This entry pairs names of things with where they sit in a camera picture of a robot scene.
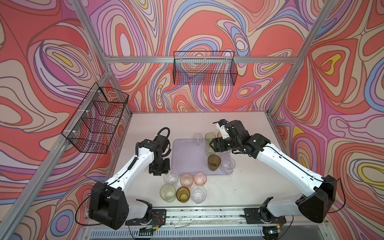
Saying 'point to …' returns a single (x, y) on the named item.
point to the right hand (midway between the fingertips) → (217, 146)
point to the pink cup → (200, 178)
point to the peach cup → (186, 180)
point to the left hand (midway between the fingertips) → (167, 172)
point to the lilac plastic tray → (188, 158)
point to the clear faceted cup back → (227, 164)
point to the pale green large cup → (167, 192)
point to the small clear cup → (197, 138)
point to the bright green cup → (209, 137)
